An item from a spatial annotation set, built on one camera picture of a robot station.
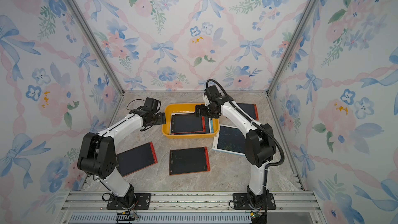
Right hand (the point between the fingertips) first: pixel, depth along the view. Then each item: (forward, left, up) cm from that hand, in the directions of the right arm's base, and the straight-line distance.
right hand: (199, 110), depth 94 cm
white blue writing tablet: (-2, -7, -11) cm, 13 cm away
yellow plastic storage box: (+11, +19, -10) cm, 24 cm away
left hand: (-4, +24, -3) cm, 25 cm away
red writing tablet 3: (-27, +37, -10) cm, 47 cm away
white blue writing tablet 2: (-12, -18, -13) cm, 26 cm away
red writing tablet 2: (-26, +6, -13) cm, 29 cm away
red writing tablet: (-2, +8, -11) cm, 14 cm away
